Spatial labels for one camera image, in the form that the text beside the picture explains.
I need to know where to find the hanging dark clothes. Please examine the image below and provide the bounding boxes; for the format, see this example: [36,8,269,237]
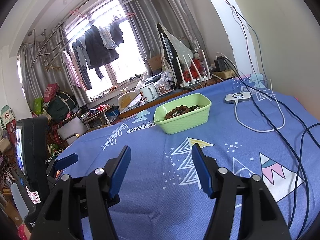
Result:
[72,25,119,90]

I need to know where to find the snack bag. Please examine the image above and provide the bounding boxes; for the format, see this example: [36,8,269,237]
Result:
[155,71,174,96]

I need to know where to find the white charger cable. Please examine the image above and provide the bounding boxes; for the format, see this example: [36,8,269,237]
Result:
[234,78,286,133]

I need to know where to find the dark blue cable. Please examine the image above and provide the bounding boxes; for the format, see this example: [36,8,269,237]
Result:
[207,0,320,240]

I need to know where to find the white storage box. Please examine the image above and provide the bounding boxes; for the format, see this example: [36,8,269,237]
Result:
[57,117,88,145]

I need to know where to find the black power adapter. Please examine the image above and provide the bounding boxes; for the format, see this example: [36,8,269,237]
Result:
[214,56,228,72]

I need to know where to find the blue patterned table cloth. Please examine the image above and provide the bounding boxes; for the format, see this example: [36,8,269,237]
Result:
[61,79,319,239]

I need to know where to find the dark green bag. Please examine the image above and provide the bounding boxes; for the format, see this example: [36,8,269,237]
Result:
[46,92,76,122]

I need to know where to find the green plastic tray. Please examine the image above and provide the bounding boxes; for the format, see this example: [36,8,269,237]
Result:
[153,93,212,135]

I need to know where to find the white electric kettle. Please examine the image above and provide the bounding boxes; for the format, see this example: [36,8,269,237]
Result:
[138,83,158,103]

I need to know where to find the black monitor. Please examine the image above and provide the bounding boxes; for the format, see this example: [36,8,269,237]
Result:
[156,23,183,85]

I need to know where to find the white wifi router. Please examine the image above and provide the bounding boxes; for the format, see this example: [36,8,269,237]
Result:
[174,53,212,87]

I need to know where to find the grey curtain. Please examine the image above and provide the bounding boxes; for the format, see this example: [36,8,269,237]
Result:
[118,0,207,74]

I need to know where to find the dark bead bracelet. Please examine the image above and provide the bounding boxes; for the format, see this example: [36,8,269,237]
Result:
[164,104,201,120]

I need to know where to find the white charger hub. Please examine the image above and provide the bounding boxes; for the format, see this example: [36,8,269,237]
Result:
[225,92,251,103]

